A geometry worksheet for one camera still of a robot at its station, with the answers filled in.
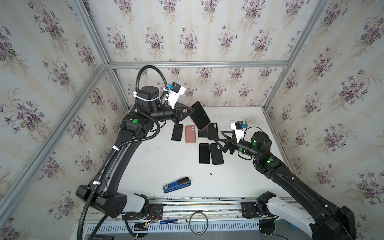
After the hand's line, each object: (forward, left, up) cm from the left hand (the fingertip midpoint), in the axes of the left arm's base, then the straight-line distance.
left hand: (193, 107), depth 61 cm
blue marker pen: (-35, +9, -41) cm, 55 cm away
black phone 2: (+1, -8, -42) cm, 43 cm away
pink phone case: (+17, +1, -43) cm, 46 cm away
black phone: (+17, -9, -42) cm, 46 cm away
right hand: (-4, -12, -15) cm, 20 cm away
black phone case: (-1, -16, -43) cm, 46 cm away
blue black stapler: (-18, +6, -39) cm, 43 cm away
